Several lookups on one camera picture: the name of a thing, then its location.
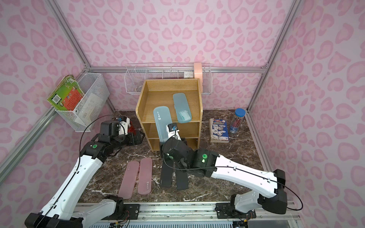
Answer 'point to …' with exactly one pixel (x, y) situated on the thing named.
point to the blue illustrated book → (219, 130)
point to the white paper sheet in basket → (90, 110)
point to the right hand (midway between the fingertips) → (164, 144)
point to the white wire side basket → (96, 94)
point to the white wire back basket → (136, 75)
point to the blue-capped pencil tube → (239, 113)
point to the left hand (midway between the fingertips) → (137, 133)
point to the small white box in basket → (188, 74)
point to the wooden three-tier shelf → (159, 93)
